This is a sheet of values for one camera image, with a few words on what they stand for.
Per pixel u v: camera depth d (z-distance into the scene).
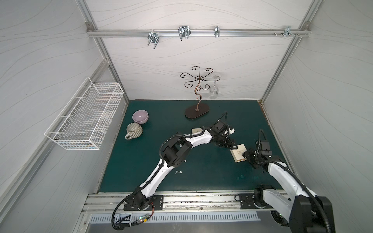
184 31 0.77
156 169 0.62
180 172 0.84
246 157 0.79
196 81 0.90
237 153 0.88
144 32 0.78
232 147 0.84
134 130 1.00
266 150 0.68
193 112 1.10
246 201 0.74
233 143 0.84
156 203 0.73
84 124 0.68
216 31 0.78
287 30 0.77
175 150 0.59
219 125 0.80
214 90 0.96
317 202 0.40
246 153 0.82
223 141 0.84
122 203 0.66
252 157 0.78
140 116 1.07
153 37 0.78
